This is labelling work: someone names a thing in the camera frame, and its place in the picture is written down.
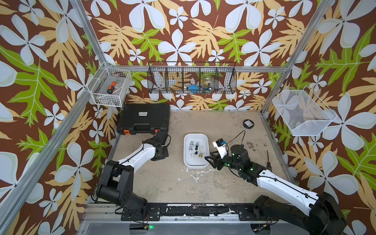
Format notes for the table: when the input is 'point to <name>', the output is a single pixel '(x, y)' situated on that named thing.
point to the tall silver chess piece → (191, 144)
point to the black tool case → (143, 118)
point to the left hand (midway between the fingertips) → (164, 153)
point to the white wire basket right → (304, 114)
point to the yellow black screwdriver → (268, 166)
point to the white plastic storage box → (196, 147)
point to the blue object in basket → (194, 88)
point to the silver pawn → (190, 149)
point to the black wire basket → (192, 77)
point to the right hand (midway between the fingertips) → (207, 155)
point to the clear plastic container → (208, 82)
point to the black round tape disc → (248, 124)
